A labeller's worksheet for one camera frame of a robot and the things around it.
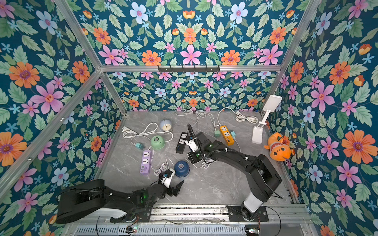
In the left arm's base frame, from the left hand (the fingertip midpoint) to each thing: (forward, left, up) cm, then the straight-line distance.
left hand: (180, 177), depth 82 cm
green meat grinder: (+21, +14, +6) cm, 25 cm away
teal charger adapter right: (+28, -37, -1) cm, 46 cm away
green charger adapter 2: (+30, -26, -3) cm, 40 cm away
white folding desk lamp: (+30, -56, +23) cm, 67 cm away
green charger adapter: (+23, +27, 0) cm, 36 cm away
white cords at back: (+56, -5, -3) cm, 56 cm away
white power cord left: (+38, +24, -2) cm, 45 cm away
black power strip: (+22, 0, -2) cm, 22 cm away
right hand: (+11, -8, +5) cm, 15 cm away
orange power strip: (+28, -33, -2) cm, 43 cm away
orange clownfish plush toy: (+10, -61, +3) cm, 61 cm away
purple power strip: (+12, +22, -2) cm, 25 cm away
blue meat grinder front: (+2, -2, +6) cm, 7 cm away
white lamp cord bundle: (+45, -48, -3) cm, 66 cm away
